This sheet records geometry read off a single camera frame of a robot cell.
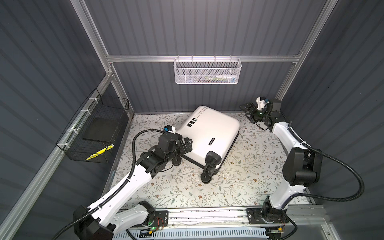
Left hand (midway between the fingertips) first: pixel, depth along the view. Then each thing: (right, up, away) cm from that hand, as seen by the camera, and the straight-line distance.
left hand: (186, 143), depth 74 cm
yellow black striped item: (-38, -3, -8) cm, 39 cm away
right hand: (+33, +18, +13) cm, 40 cm away
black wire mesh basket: (-48, +20, +4) cm, 52 cm away
